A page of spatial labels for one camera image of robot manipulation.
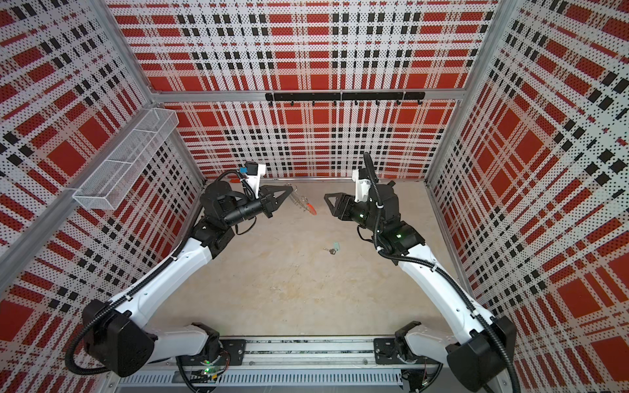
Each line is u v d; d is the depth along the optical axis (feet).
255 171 1.98
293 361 2.39
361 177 2.04
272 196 2.10
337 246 3.23
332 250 3.15
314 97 2.90
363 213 1.96
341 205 2.02
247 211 2.02
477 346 1.21
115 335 1.26
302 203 2.82
